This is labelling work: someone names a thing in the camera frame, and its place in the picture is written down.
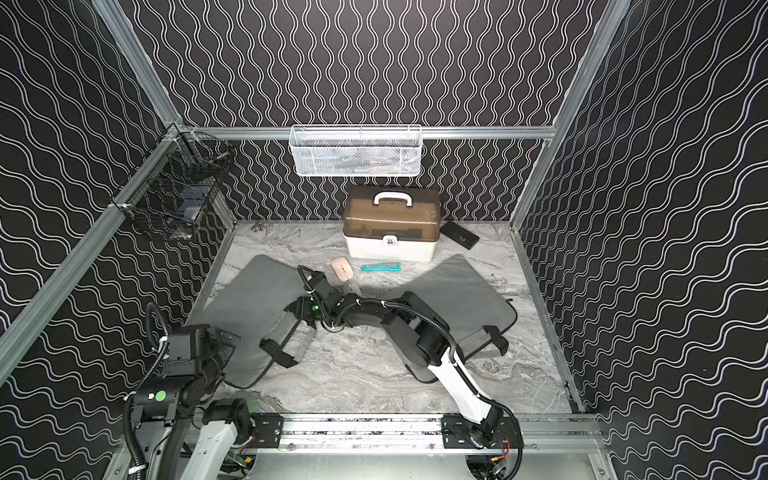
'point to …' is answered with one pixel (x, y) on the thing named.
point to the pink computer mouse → (342, 268)
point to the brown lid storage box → (391, 222)
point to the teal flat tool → (387, 267)
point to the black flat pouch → (459, 235)
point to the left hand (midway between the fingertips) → (223, 343)
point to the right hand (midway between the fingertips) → (299, 309)
